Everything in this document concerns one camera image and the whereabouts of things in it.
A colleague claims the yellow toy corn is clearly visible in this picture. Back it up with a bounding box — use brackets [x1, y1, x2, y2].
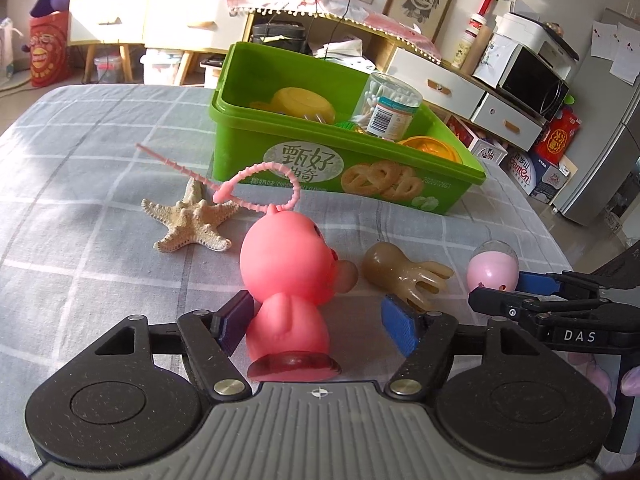
[334, 122, 361, 132]

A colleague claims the grey checked tablecloth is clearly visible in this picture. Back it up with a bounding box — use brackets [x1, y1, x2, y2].
[1, 84, 568, 472]

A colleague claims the pink egg capsule toy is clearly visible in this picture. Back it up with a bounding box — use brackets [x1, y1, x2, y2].
[466, 240, 520, 292]

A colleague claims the white drawer cabinet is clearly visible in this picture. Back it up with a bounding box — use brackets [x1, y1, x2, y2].
[387, 49, 542, 151]

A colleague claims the yellow plastic bowl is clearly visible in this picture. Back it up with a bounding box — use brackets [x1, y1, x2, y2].
[250, 87, 336, 125]

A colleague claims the green plastic bin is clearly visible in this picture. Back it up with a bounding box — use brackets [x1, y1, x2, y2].
[209, 42, 486, 214]

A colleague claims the black microwave oven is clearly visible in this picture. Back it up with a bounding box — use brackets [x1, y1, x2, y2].
[473, 34, 568, 120]

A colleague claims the clear cotton swab jar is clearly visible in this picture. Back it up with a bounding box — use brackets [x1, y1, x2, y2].
[350, 72, 423, 142]

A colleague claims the orange toy pumpkin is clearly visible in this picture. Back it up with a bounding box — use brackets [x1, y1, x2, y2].
[399, 136, 461, 164]

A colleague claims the beige starfish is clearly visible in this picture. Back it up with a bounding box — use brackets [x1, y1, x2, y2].
[141, 178, 240, 254]

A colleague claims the silver refrigerator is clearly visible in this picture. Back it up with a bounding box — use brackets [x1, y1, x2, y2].
[554, 9, 639, 226]

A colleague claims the red gift bag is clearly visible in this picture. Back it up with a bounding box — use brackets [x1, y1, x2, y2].
[28, 11, 70, 88]

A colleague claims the pink rubber duck toy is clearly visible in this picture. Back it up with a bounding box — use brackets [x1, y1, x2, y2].
[138, 144, 358, 382]

